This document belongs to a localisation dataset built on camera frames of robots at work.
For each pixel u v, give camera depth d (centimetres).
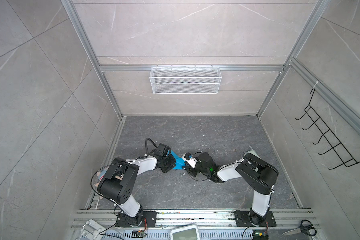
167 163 80
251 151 96
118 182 46
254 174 50
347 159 58
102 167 45
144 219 73
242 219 73
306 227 71
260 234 70
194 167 81
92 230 69
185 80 100
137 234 70
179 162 87
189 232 66
